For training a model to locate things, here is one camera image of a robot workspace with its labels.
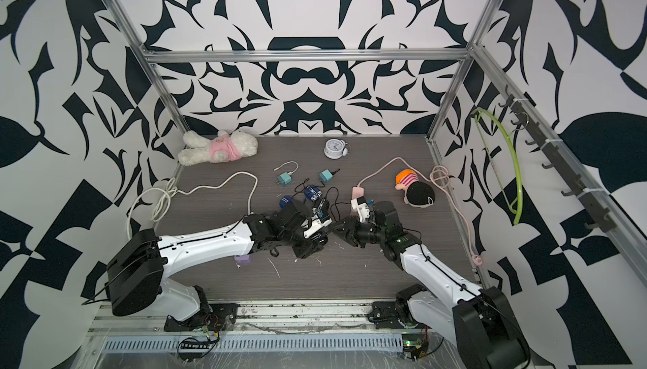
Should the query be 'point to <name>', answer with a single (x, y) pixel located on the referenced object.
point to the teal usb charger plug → (325, 175)
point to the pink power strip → (357, 192)
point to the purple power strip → (243, 259)
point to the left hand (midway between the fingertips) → (317, 234)
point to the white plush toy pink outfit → (222, 147)
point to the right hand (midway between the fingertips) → (331, 227)
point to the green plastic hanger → (520, 192)
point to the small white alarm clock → (336, 148)
